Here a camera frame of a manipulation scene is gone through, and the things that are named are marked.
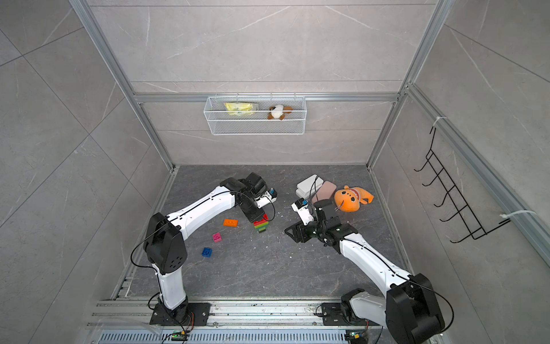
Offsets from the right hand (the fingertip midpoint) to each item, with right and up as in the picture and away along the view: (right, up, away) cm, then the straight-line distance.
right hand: (293, 227), depth 82 cm
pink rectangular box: (+18, +13, +23) cm, 32 cm away
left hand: (-13, +5, +5) cm, 15 cm away
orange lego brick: (-27, -1, +15) cm, 31 cm away
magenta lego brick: (-32, -6, +9) cm, 34 cm away
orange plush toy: (+26, +10, +13) cm, 31 cm away
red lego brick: (-11, +2, +6) cm, 13 cm away
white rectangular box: (+9, +15, +25) cm, 31 cm away
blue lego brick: (-35, -12, +5) cm, 38 cm away
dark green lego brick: (-13, -3, +10) cm, 17 cm away
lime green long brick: (-13, -1, +8) cm, 16 cm away
